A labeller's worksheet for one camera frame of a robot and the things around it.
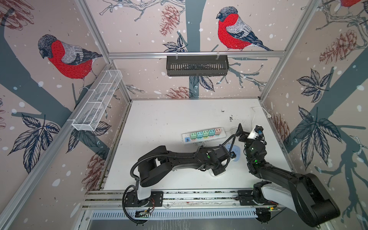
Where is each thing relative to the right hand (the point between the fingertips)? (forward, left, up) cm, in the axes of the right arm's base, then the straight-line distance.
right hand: (247, 127), depth 82 cm
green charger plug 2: (0, +31, -11) cm, 33 cm away
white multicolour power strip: (-1, +36, -14) cm, 39 cm away
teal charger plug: (+2, +19, -10) cm, 22 cm away
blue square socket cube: (-8, +5, -14) cm, 17 cm away
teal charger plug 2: (0, +28, -10) cm, 29 cm away
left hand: (-20, +15, -14) cm, 29 cm away
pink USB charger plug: (+3, +15, -10) cm, 19 cm away
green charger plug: (+2, +23, -10) cm, 26 cm away
